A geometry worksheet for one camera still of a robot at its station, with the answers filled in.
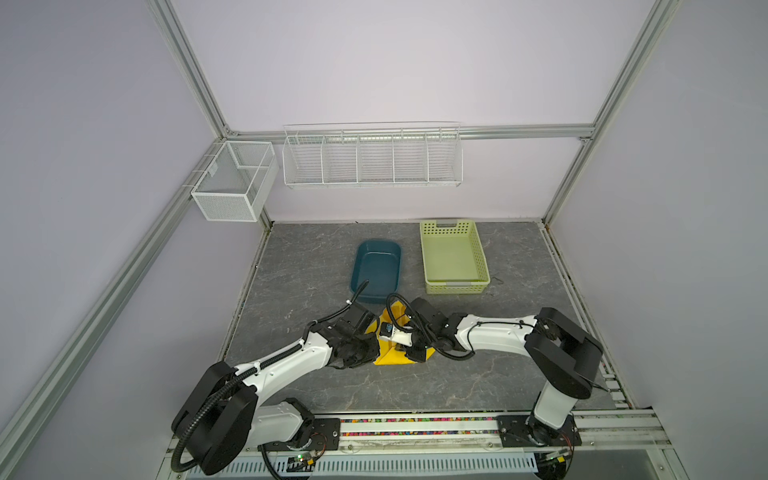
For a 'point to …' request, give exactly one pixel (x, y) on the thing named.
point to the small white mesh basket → (236, 180)
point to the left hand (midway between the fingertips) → (378, 358)
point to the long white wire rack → (419, 153)
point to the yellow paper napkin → (388, 352)
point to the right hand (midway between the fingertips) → (399, 346)
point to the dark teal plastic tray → (379, 262)
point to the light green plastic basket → (453, 257)
